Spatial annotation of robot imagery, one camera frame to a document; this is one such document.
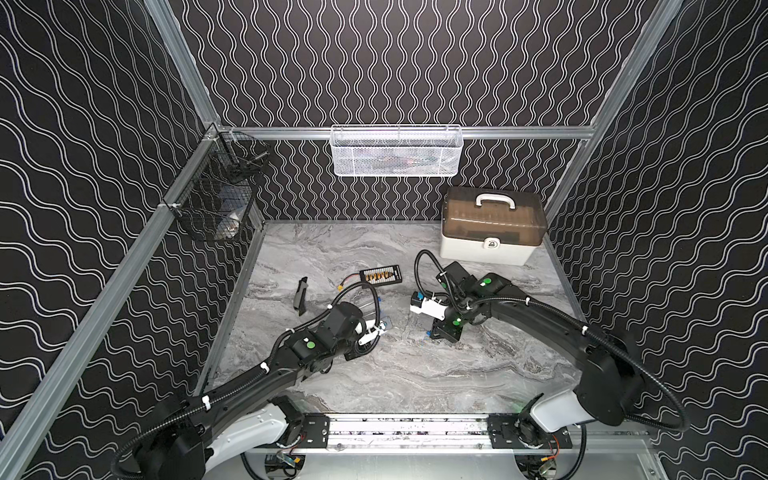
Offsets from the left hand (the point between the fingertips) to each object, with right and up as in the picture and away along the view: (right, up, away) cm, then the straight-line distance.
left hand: (366, 323), depth 80 cm
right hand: (+19, -2, +1) cm, 19 cm away
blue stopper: (+16, -2, -2) cm, 17 cm away
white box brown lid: (+38, +27, +12) cm, 48 cm away
